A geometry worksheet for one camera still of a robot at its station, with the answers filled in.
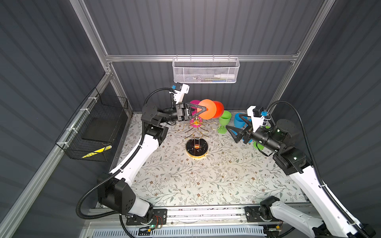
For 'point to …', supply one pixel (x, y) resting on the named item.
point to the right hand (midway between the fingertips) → (235, 122)
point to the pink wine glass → (196, 122)
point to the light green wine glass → (224, 120)
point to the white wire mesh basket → (205, 70)
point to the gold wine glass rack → (197, 147)
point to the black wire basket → (89, 134)
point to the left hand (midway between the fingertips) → (206, 111)
